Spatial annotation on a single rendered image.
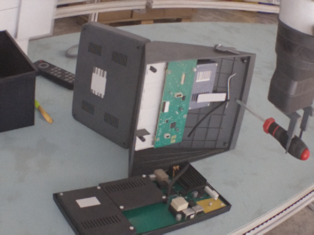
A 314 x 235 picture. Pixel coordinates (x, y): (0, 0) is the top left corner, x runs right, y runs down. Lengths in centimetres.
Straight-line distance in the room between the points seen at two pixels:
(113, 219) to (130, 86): 25
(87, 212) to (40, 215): 8
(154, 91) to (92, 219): 23
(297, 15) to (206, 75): 32
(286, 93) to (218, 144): 37
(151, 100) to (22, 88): 26
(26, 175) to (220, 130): 38
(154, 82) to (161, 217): 21
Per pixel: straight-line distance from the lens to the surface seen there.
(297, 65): 52
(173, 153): 85
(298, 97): 55
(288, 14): 51
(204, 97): 79
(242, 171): 85
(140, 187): 72
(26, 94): 84
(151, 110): 74
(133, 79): 77
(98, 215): 64
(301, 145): 58
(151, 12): 464
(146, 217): 68
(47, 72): 107
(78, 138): 85
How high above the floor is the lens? 146
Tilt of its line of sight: 29 degrees down
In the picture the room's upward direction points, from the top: 10 degrees clockwise
